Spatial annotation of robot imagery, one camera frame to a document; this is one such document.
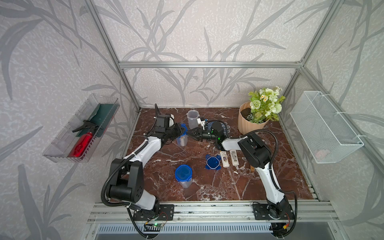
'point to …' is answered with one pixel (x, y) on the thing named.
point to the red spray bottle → (83, 141)
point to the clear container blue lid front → (183, 174)
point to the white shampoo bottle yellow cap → (225, 159)
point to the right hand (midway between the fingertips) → (187, 133)
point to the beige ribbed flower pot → (246, 127)
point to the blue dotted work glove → (224, 129)
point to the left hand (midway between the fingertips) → (185, 130)
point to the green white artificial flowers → (265, 104)
